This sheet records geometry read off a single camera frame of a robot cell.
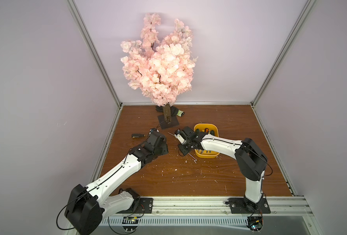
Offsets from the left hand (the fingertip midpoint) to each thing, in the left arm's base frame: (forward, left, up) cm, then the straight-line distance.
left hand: (168, 145), depth 81 cm
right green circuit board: (-34, -44, -15) cm, 58 cm away
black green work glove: (+37, -2, -11) cm, 39 cm away
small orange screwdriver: (-4, -16, -13) cm, 21 cm away
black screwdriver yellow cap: (+15, -1, -12) cm, 19 cm away
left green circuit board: (-35, +18, -17) cm, 43 cm away
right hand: (+5, -8, -8) cm, 12 cm away
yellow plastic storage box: (0, -21, -10) cm, 24 cm away
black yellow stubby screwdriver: (+13, +24, -10) cm, 29 cm away
